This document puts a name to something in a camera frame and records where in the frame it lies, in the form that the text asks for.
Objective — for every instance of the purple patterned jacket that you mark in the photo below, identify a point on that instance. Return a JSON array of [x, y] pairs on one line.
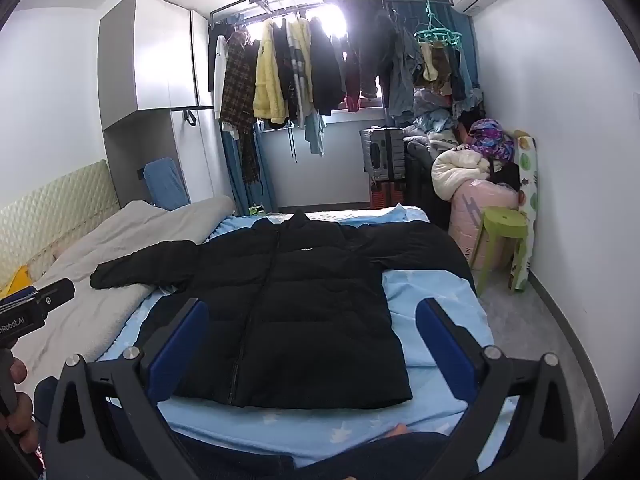
[[492, 137]]

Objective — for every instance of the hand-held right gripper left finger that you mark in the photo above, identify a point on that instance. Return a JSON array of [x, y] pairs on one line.
[[184, 332]]

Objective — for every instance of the person's left hand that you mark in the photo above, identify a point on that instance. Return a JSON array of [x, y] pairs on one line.
[[25, 425]]

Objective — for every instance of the green plastic stool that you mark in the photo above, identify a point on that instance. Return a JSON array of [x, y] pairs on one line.
[[502, 230]]

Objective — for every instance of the pink bedding bag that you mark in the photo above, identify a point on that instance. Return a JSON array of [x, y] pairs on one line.
[[480, 220]]

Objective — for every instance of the red suitcase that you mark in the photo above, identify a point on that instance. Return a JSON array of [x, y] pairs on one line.
[[385, 192]]

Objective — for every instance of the small green object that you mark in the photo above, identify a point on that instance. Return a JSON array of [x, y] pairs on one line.
[[257, 209]]

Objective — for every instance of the row of hanging clothes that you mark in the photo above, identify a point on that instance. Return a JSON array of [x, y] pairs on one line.
[[300, 70]]

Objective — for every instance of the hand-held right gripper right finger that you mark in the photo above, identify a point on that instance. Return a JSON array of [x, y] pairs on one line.
[[442, 335]]

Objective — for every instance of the yellow object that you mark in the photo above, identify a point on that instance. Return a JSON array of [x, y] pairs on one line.
[[17, 282]]

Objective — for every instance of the black puffer jacket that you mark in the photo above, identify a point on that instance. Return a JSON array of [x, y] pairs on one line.
[[300, 310]]

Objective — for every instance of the silver suitcase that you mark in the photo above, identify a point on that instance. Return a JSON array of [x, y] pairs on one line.
[[381, 155]]

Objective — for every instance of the dotted folding mat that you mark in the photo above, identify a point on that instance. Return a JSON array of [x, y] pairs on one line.
[[525, 195]]

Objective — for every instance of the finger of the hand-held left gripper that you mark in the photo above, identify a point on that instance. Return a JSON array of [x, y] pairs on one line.
[[55, 296]]

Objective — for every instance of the grey white wardrobe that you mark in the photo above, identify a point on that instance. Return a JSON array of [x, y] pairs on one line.
[[155, 60]]

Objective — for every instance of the green clip hanger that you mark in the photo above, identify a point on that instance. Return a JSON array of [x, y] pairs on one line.
[[437, 36]]

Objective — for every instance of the white comforter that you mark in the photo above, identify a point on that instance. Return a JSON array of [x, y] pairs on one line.
[[457, 170]]

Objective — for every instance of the black armchair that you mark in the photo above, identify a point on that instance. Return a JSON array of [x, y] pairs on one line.
[[420, 180]]

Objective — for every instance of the cream padded headboard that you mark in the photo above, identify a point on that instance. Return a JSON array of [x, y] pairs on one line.
[[55, 200]]

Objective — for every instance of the pile of clothes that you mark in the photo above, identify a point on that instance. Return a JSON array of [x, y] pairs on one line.
[[440, 105]]

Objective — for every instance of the window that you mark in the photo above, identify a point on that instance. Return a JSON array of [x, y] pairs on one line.
[[335, 20]]

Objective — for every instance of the black cloth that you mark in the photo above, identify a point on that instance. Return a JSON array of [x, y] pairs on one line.
[[505, 175]]

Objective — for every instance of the blue cushion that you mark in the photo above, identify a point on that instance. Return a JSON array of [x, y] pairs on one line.
[[165, 182]]

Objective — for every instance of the bed with light blue sheet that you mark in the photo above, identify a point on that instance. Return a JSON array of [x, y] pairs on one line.
[[435, 305]]

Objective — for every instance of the beige blanket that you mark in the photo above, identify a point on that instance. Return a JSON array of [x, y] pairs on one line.
[[90, 320]]

